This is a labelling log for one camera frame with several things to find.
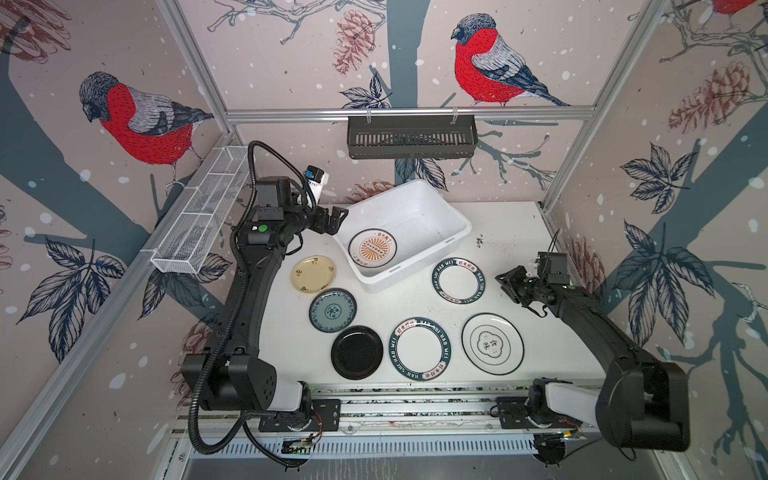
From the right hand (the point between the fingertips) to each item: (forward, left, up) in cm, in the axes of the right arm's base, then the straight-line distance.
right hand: (497, 280), depth 87 cm
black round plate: (-20, +41, -9) cm, 46 cm away
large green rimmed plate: (-18, +23, -10) cm, 30 cm away
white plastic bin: (+27, +31, -9) cm, 42 cm away
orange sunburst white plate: (+18, +40, -8) cm, 45 cm away
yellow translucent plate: (+7, +60, -10) cm, 61 cm away
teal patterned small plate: (-7, +50, -9) cm, 51 cm away
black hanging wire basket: (+46, +26, +20) cm, 56 cm away
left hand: (+5, +46, +26) cm, 53 cm away
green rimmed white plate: (+6, +10, -10) cm, 15 cm away
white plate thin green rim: (-15, +1, -11) cm, 18 cm away
